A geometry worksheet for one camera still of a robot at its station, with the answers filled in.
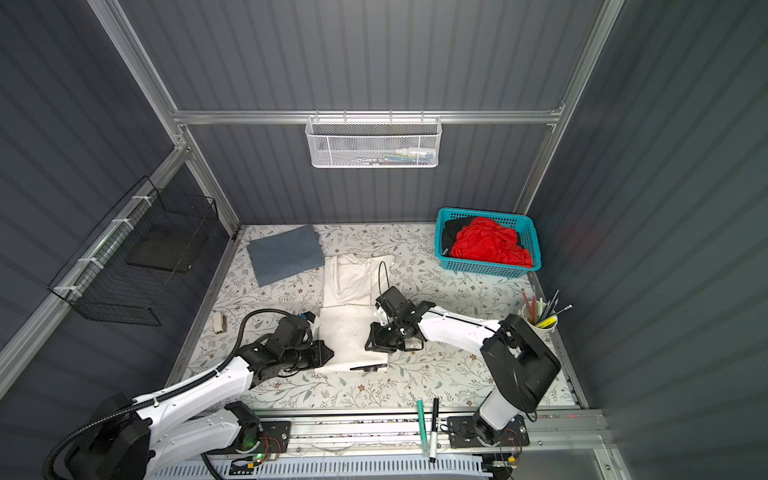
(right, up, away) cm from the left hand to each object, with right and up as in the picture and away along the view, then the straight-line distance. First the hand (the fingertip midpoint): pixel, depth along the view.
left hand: (335, 354), depth 83 cm
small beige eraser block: (-37, +7, +8) cm, 39 cm away
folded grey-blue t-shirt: (-25, +29, +31) cm, 49 cm away
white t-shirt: (+2, +17, +19) cm, 26 cm away
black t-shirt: (+39, +37, +30) cm, 62 cm away
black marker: (+27, -16, -10) cm, 33 cm away
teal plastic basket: (+66, +39, +28) cm, 81 cm away
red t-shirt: (+51, +33, +26) cm, 66 cm away
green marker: (+24, -16, -9) cm, 30 cm away
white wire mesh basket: (+9, +71, +29) cm, 77 cm away
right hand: (+10, +1, 0) cm, 10 cm away
